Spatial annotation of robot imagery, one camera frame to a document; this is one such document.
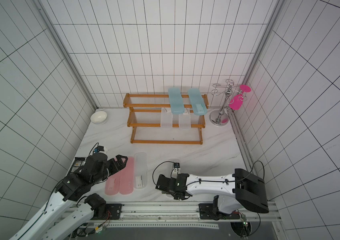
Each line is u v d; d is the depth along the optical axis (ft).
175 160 2.95
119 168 2.13
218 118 3.67
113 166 2.08
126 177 2.73
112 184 2.66
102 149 2.23
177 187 1.81
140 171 2.83
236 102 3.52
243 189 1.35
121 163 2.15
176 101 2.70
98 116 3.61
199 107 2.61
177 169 2.35
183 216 2.38
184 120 2.96
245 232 2.18
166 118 3.04
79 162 2.91
